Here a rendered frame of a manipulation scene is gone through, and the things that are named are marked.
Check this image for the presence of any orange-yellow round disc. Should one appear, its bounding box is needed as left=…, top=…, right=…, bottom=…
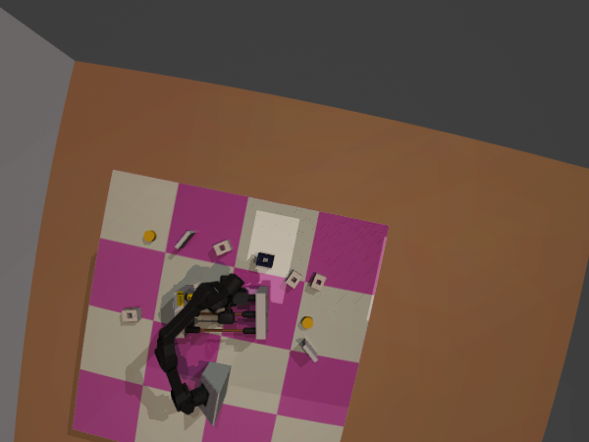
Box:
left=302, top=316, right=313, bottom=329
left=144, top=231, right=156, bottom=242

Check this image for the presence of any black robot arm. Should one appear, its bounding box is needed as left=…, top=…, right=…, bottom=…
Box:
left=155, top=273, right=248, bottom=415

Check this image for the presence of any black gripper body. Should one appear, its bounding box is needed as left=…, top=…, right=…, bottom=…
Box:
left=217, top=276, right=235, bottom=324

